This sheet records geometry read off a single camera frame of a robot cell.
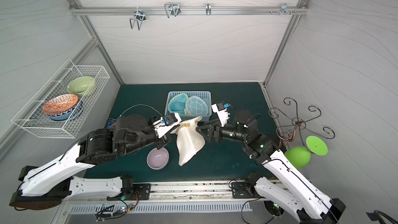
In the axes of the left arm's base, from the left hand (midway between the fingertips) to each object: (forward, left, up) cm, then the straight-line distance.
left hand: (176, 124), depth 56 cm
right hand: (+3, -9, -6) cm, 11 cm away
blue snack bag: (+19, +47, -32) cm, 60 cm away
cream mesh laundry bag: (-3, -5, -6) cm, 9 cm away
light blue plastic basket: (+42, -11, -32) cm, 54 cm away
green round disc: (-5, -51, -5) cm, 52 cm away
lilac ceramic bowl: (-1, +15, -37) cm, 40 cm away
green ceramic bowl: (+22, +50, -3) cm, 55 cm away
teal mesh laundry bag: (+36, +6, -34) cm, 50 cm away
